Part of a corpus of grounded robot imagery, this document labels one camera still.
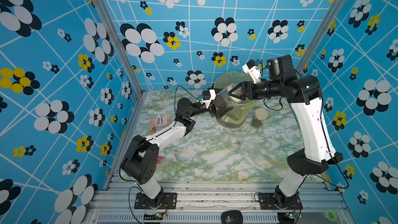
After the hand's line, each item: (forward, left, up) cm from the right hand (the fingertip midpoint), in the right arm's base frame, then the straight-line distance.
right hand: (237, 92), depth 62 cm
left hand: (+1, +2, -4) cm, 5 cm away
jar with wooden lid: (+4, +4, -9) cm, 10 cm away
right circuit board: (-38, -24, -44) cm, 63 cm away
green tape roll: (-37, -44, -43) cm, 72 cm away
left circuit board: (-38, +36, -43) cm, 68 cm away
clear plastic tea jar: (0, -5, -41) cm, 41 cm away
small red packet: (-12, +39, -41) cm, 58 cm away
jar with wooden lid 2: (+11, -20, -30) cm, 38 cm away
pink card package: (+13, +44, -39) cm, 60 cm away
